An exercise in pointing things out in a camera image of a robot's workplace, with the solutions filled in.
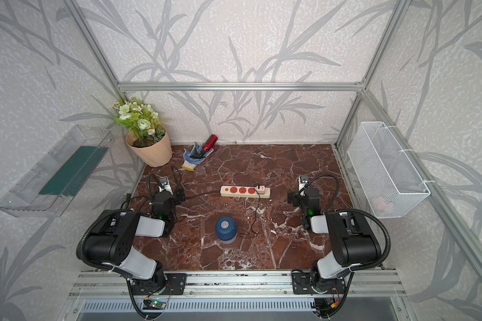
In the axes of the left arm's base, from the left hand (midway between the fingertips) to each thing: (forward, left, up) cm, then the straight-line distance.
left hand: (169, 186), depth 93 cm
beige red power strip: (0, -35, -4) cm, 35 cm away
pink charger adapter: (-1, -43, -1) cm, 43 cm away
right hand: (+1, -63, -1) cm, 63 cm away
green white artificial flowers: (+25, +13, +20) cm, 34 cm away
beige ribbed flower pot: (+17, +8, +4) cm, 19 cm away
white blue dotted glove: (+20, -4, -8) cm, 22 cm away
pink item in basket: (-16, -86, +15) cm, 89 cm away
